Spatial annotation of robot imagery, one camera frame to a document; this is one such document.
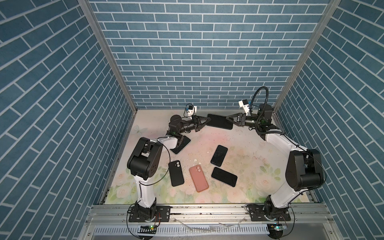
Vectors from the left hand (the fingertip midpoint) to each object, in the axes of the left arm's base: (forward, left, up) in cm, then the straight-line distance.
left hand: (210, 122), depth 80 cm
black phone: (-8, -7, -23) cm, 26 cm away
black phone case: (+1, -6, 0) cm, 6 cm away
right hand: (+2, -9, +1) cm, 9 cm away
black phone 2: (-20, -9, -27) cm, 35 cm away
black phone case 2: (-18, +19, -26) cm, 37 cm away
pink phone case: (-20, +6, -27) cm, 34 cm away
